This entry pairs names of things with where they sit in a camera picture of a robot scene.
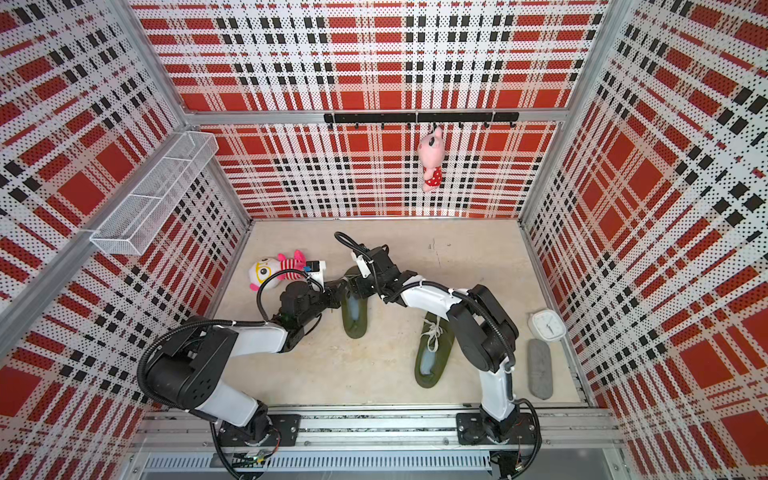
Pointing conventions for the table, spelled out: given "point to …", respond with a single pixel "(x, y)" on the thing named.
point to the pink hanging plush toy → (431, 151)
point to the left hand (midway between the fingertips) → (351, 280)
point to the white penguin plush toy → (265, 267)
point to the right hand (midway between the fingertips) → (360, 280)
